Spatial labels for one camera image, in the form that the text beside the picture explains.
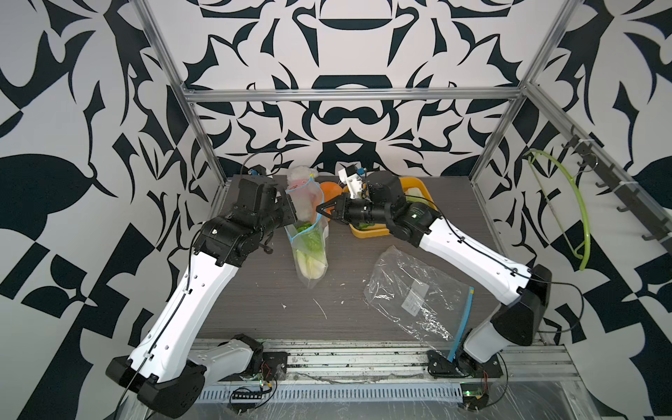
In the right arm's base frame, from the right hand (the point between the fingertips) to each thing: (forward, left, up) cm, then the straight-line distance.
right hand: (314, 207), depth 65 cm
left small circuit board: (-36, +20, -38) cm, 56 cm away
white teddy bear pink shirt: (+32, +8, -26) cm, 42 cm away
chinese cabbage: (-2, +3, -21) cm, 21 cm away
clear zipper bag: (-8, +5, -1) cm, 9 cm away
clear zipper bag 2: (-14, -34, -34) cm, 51 cm away
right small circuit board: (-36, -41, -36) cm, 66 cm away
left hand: (+3, +7, 0) cm, 8 cm away
